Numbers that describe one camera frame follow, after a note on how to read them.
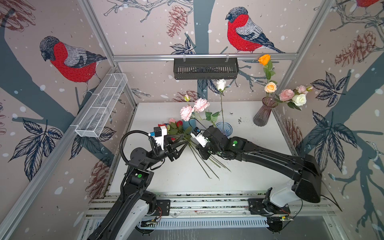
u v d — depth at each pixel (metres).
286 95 0.81
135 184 0.53
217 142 0.56
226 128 0.82
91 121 0.71
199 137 0.66
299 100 0.65
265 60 0.87
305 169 0.42
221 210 0.74
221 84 0.72
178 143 0.58
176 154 0.58
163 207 0.73
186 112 0.65
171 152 0.57
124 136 0.49
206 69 1.05
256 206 0.74
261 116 1.01
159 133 0.55
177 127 1.01
